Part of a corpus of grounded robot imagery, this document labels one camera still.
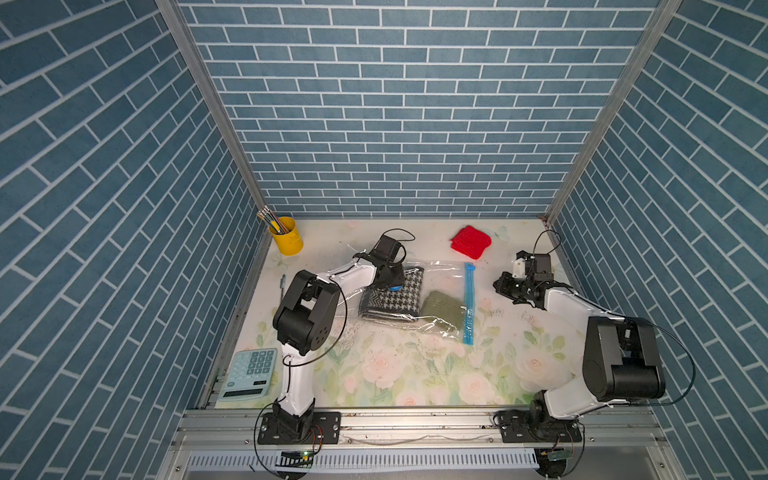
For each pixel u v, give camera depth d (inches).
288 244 41.7
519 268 33.2
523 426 28.9
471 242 43.1
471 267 41.0
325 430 28.8
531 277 29.6
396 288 37.6
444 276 41.1
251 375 31.7
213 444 28.8
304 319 20.8
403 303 36.1
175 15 27.7
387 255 31.3
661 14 27.8
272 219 40.1
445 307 35.9
